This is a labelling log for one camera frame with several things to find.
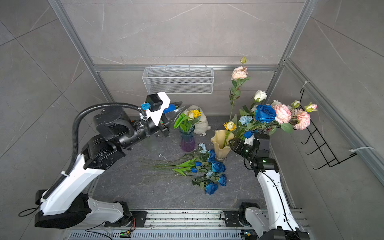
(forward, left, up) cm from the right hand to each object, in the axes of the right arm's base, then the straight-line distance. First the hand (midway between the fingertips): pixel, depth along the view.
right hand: (233, 142), depth 77 cm
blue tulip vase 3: (-5, -3, +12) cm, 14 cm away
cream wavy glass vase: (-2, +6, -7) cm, 9 cm away
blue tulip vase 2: (-6, +28, -20) cm, 35 cm away
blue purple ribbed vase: (+14, +25, -20) cm, 35 cm away
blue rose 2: (-18, +12, -18) cm, 28 cm away
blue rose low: (-13, +5, -18) cm, 23 cm away
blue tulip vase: (-4, +26, -17) cm, 31 cm away
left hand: (-9, +24, +36) cm, 44 cm away
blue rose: (-8, +8, -13) cm, 17 cm away
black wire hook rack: (-9, -34, +11) cm, 37 cm away
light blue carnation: (-9, +12, -19) cm, 24 cm away
